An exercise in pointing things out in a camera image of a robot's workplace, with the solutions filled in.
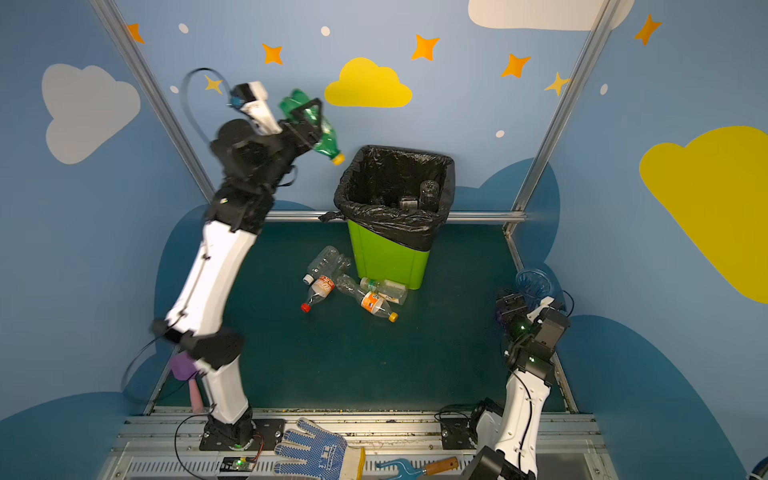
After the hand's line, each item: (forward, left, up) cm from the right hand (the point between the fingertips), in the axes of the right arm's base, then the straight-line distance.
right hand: (507, 296), depth 79 cm
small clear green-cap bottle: (+12, +32, -19) cm, 39 cm away
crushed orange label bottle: (+4, +38, -13) cm, 40 cm away
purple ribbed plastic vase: (+6, -9, -2) cm, 11 cm away
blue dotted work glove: (-37, +45, -17) cm, 60 cm away
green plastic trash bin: (+16, +36, -6) cm, 40 cm away
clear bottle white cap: (+19, +58, -14) cm, 62 cm away
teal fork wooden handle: (-39, +26, -18) cm, 50 cm away
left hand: (+14, +48, +43) cm, 65 cm away
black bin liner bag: (+38, +30, +3) cm, 49 cm away
